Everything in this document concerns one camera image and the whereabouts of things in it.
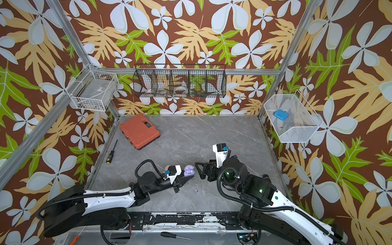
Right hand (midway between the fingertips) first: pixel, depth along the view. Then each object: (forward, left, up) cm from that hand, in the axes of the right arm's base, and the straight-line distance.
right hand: (199, 163), depth 65 cm
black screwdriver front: (-23, +14, -27) cm, 38 cm away
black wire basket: (+56, +12, +5) cm, 57 cm away
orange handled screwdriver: (-26, +58, -25) cm, 68 cm away
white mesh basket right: (+27, -52, 0) cm, 58 cm away
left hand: (-1, +3, -6) cm, 7 cm away
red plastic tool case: (+36, +41, -22) cm, 59 cm away
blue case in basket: (+31, -47, -1) cm, 56 cm away
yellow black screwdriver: (+19, +56, -25) cm, 65 cm away
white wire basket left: (+42, +60, +8) cm, 74 cm away
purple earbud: (-3, +2, -27) cm, 27 cm away
